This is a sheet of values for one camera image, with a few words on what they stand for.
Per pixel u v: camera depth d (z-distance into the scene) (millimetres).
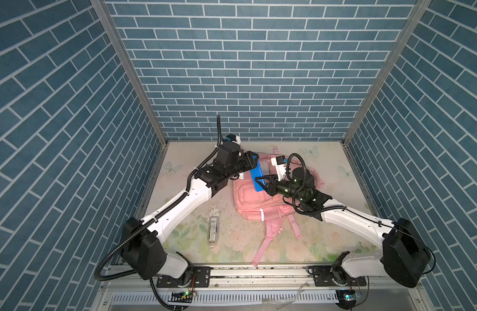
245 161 675
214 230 844
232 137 695
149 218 430
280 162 691
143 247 399
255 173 774
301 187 598
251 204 875
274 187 679
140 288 722
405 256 418
